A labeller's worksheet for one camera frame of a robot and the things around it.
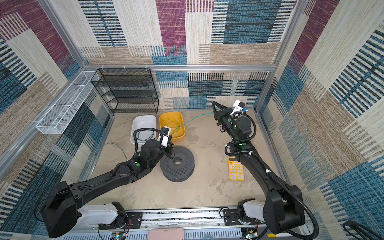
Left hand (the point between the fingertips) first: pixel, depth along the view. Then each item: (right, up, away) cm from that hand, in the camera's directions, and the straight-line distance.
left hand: (171, 135), depth 78 cm
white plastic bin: (-28, +8, +40) cm, 50 cm away
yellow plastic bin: (-10, +12, +35) cm, 39 cm away
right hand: (+19, +15, -9) cm, 26 cm away
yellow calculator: (+36, -21, +10) cm, 43 cm away
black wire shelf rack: (-36, +30, +31) cm, 56 cm away
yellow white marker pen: (+47, -45, -9) cm, 66 cm away
